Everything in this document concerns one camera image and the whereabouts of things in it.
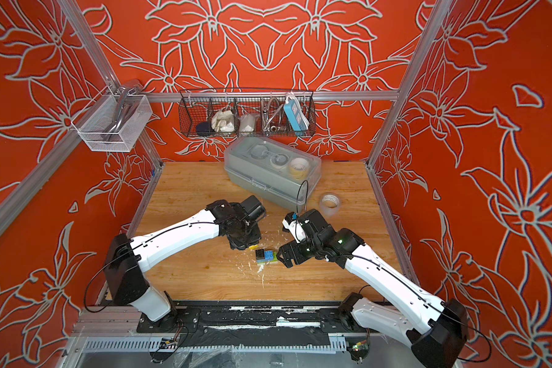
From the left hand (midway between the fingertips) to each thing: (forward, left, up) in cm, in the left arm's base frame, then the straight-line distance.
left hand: (259, 242), depth 78 cm
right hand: (-4, -8, +3) cm, 10 cm away
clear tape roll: (+26, -29, -10) cm, 40 cm away
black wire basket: (+53, +11, +18) cm, 57 cm away
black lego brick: (-2, 0, -5) cm, 6 cm away
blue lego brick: (-1, -3, -7) cm, 8 cm away
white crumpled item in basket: (+43, +19, +20) cm, 51 cm away
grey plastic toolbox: (+28, -2, +7) cm, 28 cm away
